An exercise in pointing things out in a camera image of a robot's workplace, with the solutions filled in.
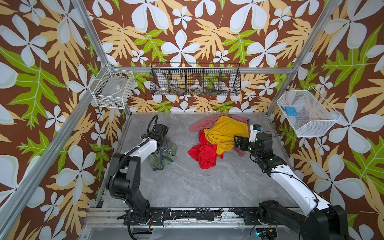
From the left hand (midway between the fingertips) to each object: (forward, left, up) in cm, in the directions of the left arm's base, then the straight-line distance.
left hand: (159, 142), depth 95 cm
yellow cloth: (+3, -41, +5) cm, 41 cm away
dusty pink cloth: (+19, -29, -6) cm, 36 cm away
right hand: (-5, -48, +14) cm, 50 cm away
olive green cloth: (-12, -3, 0) cm, 12 cm away
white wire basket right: (+1, -86, +25) cm, 89 cm away
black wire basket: (+35, -23, +24) cm, 48 cm away
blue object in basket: (+9, -79, +20) cm, 83 cm away
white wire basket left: (+18, +25, +28) cm, 42 cm away
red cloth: (-7, -30, 0) cm, 31 cm away
